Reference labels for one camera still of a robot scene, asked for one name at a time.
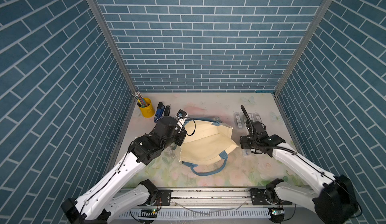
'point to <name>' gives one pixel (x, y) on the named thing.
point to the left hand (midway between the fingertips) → (187, 128)
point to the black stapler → (167, 110)
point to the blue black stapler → (159, 111)
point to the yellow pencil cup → (148, 111)
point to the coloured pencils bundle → (141, 101)
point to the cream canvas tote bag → (206, 146)
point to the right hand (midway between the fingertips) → (245, 141)
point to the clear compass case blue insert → (251, 116)
